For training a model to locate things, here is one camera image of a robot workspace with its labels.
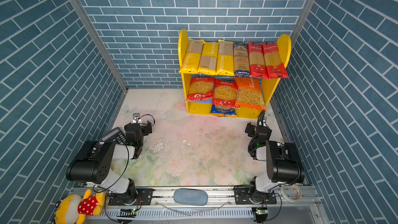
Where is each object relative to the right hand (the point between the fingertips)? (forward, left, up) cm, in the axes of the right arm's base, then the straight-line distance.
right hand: (258, 123), depth 93 cm
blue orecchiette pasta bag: (+8, +21, -1) cm, 23 cm away
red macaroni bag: (+15, +36, +12) cm, 41 cm away
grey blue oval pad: (-41, +36, -4) cm, 55 cm away
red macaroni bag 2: (+12, +21, +11) cm, 27 cm away
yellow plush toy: (-51, +85, +1) cm, 99 cm away
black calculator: (-14, +86, -3) cm, 87 cm away
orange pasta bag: (+13, +6, +11) cm, 18 cm away
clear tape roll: (-35, -17, -6) cm, 39 cm away
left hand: (-5, +72, +2) cm, 72 cm away
